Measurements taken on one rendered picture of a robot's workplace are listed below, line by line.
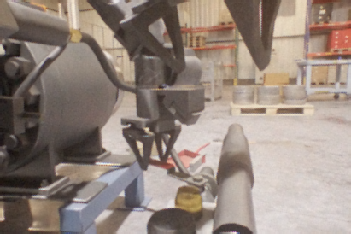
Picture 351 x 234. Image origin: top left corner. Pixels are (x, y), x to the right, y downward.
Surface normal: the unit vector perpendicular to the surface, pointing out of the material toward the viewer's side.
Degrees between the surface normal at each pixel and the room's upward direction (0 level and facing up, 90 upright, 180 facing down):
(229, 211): 15
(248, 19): 141
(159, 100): 90
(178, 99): 90
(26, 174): 90
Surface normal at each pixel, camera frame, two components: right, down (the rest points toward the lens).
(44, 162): -0.22, 0.15
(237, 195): 0.22, -0.95
